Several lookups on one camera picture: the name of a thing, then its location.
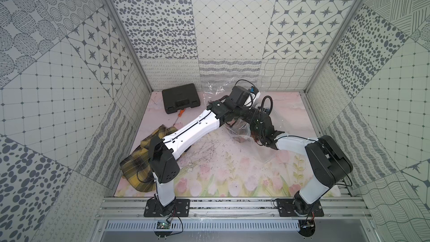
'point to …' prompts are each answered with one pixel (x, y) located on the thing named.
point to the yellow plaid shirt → (136, 168)
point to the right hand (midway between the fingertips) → (251, 121)
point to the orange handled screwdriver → (180, 113)
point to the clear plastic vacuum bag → (239, 131)
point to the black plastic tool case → (180, 97)
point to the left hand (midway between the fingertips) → (264, 117)
